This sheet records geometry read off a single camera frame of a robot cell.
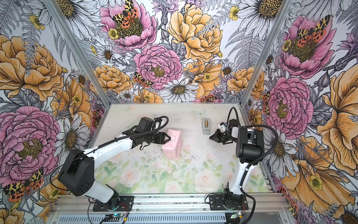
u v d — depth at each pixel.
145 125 0.68
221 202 0.75
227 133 0.82
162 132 0.77
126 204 0.74
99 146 0.50
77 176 0.44
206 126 1.02
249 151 0.54
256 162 0.54
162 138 0.77
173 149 0.81
